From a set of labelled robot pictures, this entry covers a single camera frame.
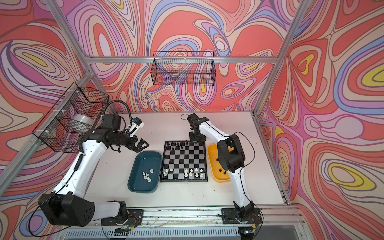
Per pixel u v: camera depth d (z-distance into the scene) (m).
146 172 0.87
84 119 0.74
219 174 0.88
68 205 0.38
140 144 0.68
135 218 0.72
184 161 0.91
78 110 0.80
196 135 0.82
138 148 0.68
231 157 0.58
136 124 0.68
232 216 0.74
